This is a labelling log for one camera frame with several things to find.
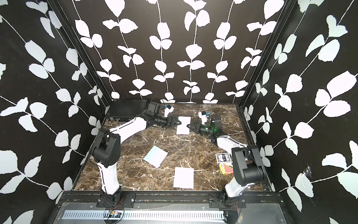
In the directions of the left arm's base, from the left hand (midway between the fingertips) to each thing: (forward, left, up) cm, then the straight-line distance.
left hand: (179, 121), depth 87 cm
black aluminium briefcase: (+26, +45, -16) cm, 54 cm away
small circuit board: (-45, +35, -18) cm, 60 cm away
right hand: (-3, -4, +1) cm, 6 cm away
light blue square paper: (-4, -2, -2) cm, 5 cm away
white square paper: (-29, -2, -18) cm, 34 cm away
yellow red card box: (-25, -29, -17) cm, 42 cm away
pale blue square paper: (-14, +16, -18) cm, 29 cm away
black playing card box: (-18, -28, -16) cm, 37 cm away
